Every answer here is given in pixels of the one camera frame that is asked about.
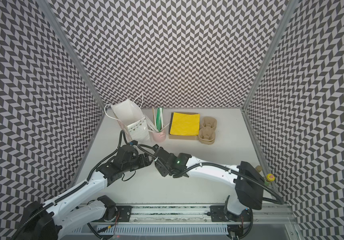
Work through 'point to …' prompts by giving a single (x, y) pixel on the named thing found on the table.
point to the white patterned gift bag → (132, 120)
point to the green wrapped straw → (158, 119)
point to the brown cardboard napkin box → (181, 137)
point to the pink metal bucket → (159, 137)
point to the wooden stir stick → (154, 121)
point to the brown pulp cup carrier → (207, 132)
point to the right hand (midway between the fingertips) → (165, 168)
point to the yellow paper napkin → (185, 124)
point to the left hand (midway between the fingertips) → (151, 159)
